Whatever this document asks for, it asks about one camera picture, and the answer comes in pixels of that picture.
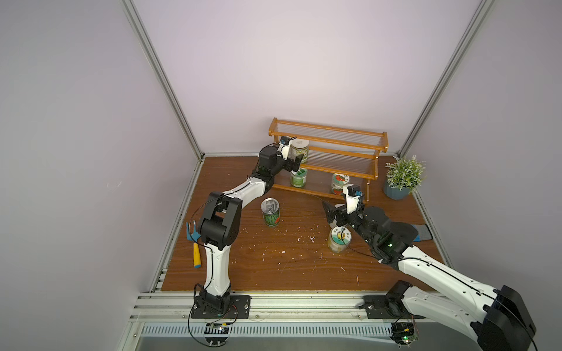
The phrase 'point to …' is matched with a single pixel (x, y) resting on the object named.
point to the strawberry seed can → (339, 180)
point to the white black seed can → (334, 223)
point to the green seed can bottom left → (298, 178)
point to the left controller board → (216, 333)
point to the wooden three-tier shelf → (327, 159)
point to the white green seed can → (298, 147)
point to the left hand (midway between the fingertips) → (297, 149)
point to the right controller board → (403, 333)
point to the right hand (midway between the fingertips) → (336, 195)
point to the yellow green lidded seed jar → (339, 238)
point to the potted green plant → (404, 175)
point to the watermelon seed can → (271, 210)
